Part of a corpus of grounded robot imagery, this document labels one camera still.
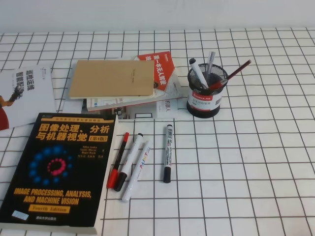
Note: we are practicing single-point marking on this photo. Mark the white paint marker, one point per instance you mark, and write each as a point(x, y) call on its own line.
point(136, 172)

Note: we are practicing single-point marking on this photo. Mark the white marker with black cap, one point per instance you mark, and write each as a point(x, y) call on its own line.
point(195, 67)

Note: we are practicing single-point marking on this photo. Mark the black mesh pen holder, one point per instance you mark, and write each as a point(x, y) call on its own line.
point(205, 103)

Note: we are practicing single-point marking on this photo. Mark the red pen in holder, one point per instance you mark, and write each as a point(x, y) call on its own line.
point(223, 82)

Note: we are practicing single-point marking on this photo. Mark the red capped black pen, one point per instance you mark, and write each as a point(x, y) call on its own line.
point(113, 177)

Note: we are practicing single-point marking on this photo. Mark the clear grey gel pen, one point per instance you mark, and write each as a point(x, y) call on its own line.
point(211, 57)

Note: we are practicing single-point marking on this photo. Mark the black and white marker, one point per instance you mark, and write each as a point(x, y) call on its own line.
point(168, 154)

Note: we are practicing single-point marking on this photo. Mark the white booklet under stack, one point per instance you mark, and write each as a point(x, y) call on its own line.
point(160, 109)

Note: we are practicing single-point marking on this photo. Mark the red and white book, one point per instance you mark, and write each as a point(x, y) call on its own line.
point(166, 85)

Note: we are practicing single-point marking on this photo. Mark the white marker dark cap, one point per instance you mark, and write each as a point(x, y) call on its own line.
point(128, 163)

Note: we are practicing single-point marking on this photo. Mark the tan kraft notebook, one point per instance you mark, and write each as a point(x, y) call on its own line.
point(106, 78)

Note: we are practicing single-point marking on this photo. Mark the black image processing textbook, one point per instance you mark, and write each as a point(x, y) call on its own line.
point(59, 183)

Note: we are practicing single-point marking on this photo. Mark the white brochure with robot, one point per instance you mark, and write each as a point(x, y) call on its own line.
point(24, 93)

